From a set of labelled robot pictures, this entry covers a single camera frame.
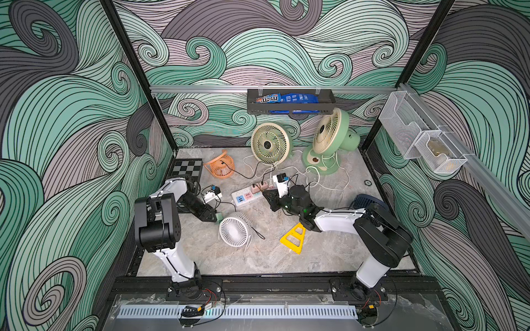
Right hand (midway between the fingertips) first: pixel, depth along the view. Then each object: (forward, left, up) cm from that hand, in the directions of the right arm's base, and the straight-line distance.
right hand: (265, 191), depth 86 cm
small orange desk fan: (+20, +22, -6) cm, 30 cm away
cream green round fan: (+29, -4, +1) cm, 29 cm away
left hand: (-8, +24, -8) cm, 27 cm away
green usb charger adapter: (-8, +20, -7) cm, 23 cm away
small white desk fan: (-16, +12, -2) cm, 20 cm away
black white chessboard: (+21, +44, -8) cm, 49 cm away
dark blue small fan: (0, -44, -9) cm, 45 cm away
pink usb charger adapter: (+6, +2, -6) cm, 9 cm away
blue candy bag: (+36, -12, +23) cm, 44 cm away
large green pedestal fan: (+18, -29, +14) cm, 38 cm away
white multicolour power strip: (+3, +9, -9) cm, 14 cm away
